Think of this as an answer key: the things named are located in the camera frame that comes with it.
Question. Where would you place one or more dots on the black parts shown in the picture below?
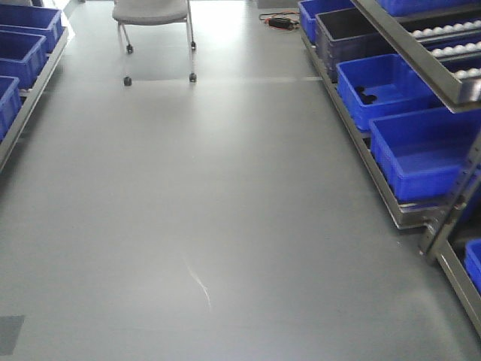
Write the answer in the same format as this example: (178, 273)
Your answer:
(366, 98)

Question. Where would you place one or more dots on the blue plastic bin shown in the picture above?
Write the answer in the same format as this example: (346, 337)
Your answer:
(34, 19)
(413, 5)
(474, 263)
(360, 113)
(7, 109)
(19, 64)
(312, 15)
(413, 180)

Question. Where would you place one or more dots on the dark navy plastic bin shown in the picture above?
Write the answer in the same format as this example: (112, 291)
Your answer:
(330, 49)

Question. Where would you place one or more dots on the grey chair on castors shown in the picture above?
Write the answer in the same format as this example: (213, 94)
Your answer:
(150, 11)

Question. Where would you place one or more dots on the grey steel roller rack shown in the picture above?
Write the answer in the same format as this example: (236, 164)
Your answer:
(34, 90)

